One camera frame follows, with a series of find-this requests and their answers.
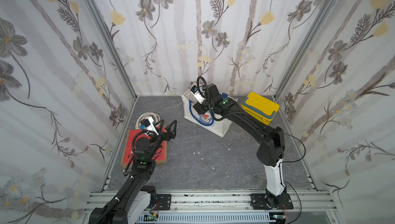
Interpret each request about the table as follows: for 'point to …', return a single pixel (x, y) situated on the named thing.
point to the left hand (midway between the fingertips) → (171, 120)
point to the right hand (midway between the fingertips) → (200, 97)
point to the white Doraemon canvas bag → (205, 120)
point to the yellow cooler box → (262, 108)
